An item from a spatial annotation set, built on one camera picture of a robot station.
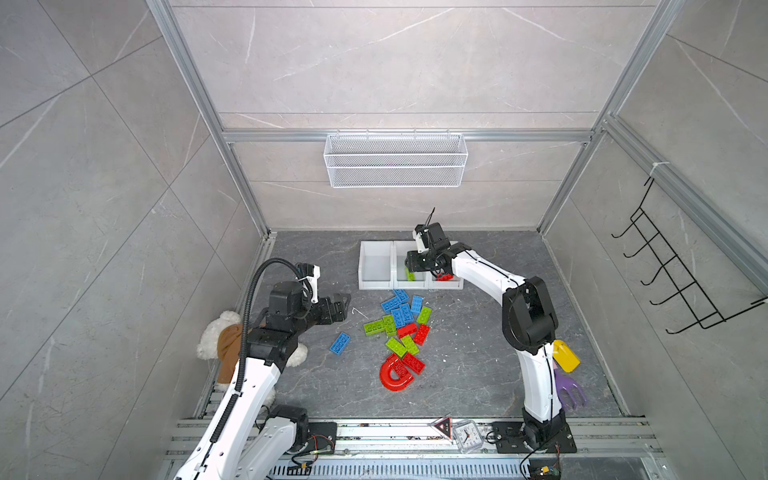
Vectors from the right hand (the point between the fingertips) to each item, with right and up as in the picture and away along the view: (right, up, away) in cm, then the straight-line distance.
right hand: (410, 259), depth 99 cm
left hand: (-22, -8, -23) cm, 33 cm away
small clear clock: (+12, -44, -26) cm, 52 cm away
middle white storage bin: (-3, -5, +3) cm, 7 cm away
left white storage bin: (-12, -2, +8) cm, 15 cm away
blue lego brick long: (-7, -15, -3) cm, 17 cm away
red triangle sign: (+7, -42, -24) cm, 50 cm away
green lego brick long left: (-9, -21, -6) cm, 23 cm away
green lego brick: (0, -6, +4) cm, 7 cm away
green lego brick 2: (+4, -18, -4) cm, 19 cm away
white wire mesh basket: (-5, +34, +1) cm, 34 cm away
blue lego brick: (+2, -14, -1) cm, 15 cm away
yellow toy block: (+45, -29, -13) cm, 55 cm away
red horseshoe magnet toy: (-8, -34, -17) cm, 39 cm away
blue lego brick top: (-3, -12, -1) cm, 13 cm away
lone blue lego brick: (-22, -25, -11) cm, 35 cm away
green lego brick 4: (-1, -26, -11) cm, 28 cm away
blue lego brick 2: (-3, -18, -4) cm, 19 cm away
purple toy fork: (+42, -34, -17) cm, 57 cm away
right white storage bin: (+8, -8, -1) cm, 12 cm away
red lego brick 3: (0, -30, -14) cm, 33 cm away
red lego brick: (-2, -22, -9) cm, 24 cm away
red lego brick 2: (+3, -23, -9) cm, 25 cm away
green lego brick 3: (-5, -26, -11) cm, 29 cm away
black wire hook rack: (+56, -10, -41) cm, 70 cm away
